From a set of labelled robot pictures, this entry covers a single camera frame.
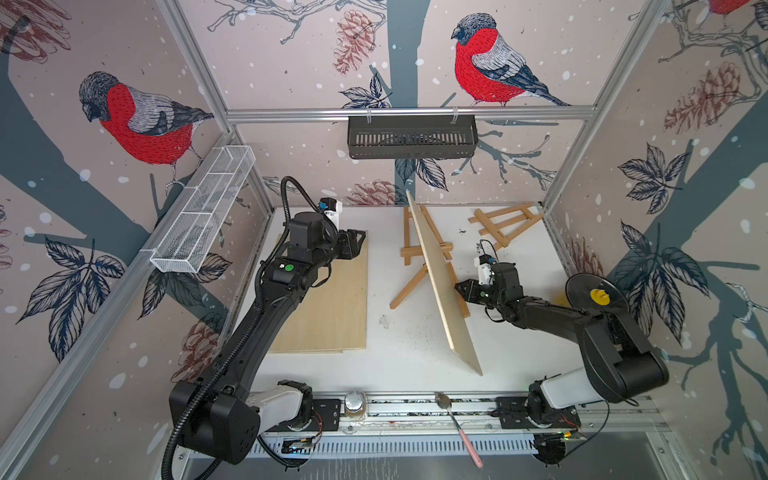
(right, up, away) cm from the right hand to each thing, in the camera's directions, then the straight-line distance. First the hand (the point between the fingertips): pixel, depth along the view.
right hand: (458, 283), depth 93 cm
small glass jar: (-29, -23, -27) cm, 46 cm away
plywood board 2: (-4, -5, -5) cm, 8 cm away
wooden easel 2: (+1, -6, -3) cm, 7 cm away
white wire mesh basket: (-72, +14, -21) cm, 77 cm away
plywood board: (-40, -10, -2) cm, 41 cm away
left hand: (-29, +18, -17) cm, 38 cm away
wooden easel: (+20, +13, +14) cm, 27 cm away
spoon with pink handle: (-8, -28, -16) cm, 33 cm away
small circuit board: (-44, -36, -22) cm, 61 cm away
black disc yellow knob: (+35, -1, -12) cm, 37 cm away
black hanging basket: (-14, +50, +12) cm, 53 cm away
